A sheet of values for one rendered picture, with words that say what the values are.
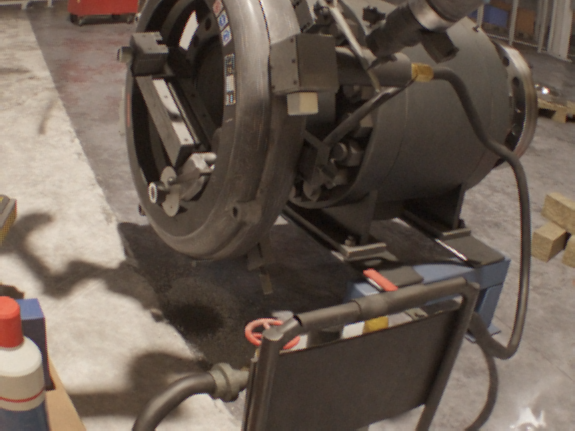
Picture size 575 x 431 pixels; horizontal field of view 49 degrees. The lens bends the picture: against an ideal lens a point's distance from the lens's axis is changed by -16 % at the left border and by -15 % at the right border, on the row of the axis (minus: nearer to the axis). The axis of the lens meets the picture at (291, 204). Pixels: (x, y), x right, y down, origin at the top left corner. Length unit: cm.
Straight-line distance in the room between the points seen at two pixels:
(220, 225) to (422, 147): 54
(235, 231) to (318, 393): 57
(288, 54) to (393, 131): 45
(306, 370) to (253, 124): 55
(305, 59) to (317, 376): 56
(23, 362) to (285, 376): 45
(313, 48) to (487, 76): 74
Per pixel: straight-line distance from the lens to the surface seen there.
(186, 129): 158
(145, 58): 166
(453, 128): 178
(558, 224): 290
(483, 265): 192
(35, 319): 76
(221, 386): 93
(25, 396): 59
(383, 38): 124
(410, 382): 112
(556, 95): 603
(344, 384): 101
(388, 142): 164
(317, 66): 126
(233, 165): 137
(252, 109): 133
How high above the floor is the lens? 100
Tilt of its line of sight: 21 degrees down
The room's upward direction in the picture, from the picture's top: 9 degrees clockwise
